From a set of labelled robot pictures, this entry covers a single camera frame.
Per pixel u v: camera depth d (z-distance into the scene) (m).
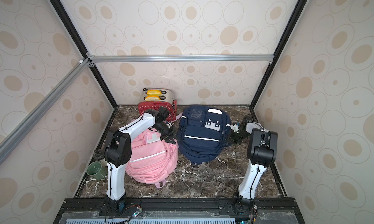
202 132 1.02
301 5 0.70
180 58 0.88
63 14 0.73
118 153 0.54
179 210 0.73
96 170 0.85
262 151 0.54
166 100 1.00
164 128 0.80
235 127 0.94
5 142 0.51
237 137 0.86
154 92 1.00
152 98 0.97
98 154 0.81
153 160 0.85
